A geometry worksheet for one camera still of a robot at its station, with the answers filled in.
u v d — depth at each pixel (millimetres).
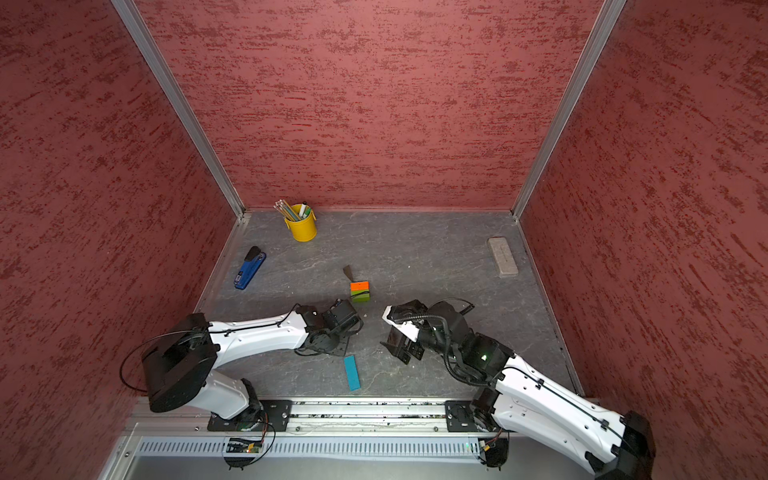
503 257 1033
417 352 646
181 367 428
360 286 974
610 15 711
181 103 880
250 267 1001
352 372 809
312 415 756
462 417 739
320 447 775
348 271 1023
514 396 489
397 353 624
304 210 1067
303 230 1091
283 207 999
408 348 620
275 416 745
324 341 630
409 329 620
